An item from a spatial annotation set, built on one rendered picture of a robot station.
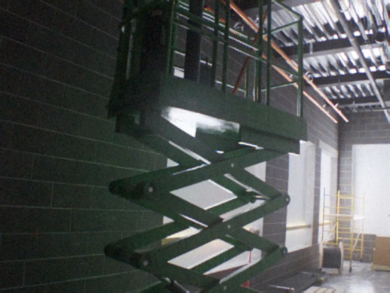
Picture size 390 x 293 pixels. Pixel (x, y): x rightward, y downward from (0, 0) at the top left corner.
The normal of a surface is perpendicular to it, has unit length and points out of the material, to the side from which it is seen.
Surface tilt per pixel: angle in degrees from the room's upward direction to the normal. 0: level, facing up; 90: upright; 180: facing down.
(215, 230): 90
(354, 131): 90
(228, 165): 90
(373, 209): 90
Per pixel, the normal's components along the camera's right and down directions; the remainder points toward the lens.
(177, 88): 0.63, -0.06
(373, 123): -0.56, -0.15
